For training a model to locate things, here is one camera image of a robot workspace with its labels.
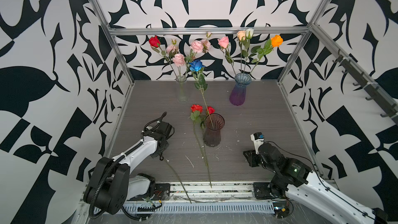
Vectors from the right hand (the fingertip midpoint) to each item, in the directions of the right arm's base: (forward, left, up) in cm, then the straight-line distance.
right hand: (244, 153), depth 77 cm
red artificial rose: (+24, +24, -7) cm, 35 cm away
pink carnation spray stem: (+49, +37, +26) cm, 67 cm away
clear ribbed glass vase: (+40, +33, -3) cm, 52 cm away
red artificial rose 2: (+29, +15, -5) cm, 33 cm away
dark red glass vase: (+14, +14, +6) cm, 21 cm away
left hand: (+7, +44, -6) cm, 45 cm away
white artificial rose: (-9, +33, -9) cm, 35 cm away
